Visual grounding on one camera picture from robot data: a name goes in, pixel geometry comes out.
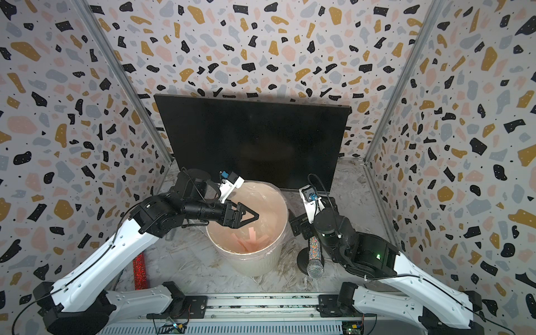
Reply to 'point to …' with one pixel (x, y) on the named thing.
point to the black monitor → (288, 144)
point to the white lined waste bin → (266, 200)
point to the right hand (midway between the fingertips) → (304, 205)
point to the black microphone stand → (303, 259)
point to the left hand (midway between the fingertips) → (253, 215)
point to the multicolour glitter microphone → (315, 266)
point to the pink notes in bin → (252, 243)
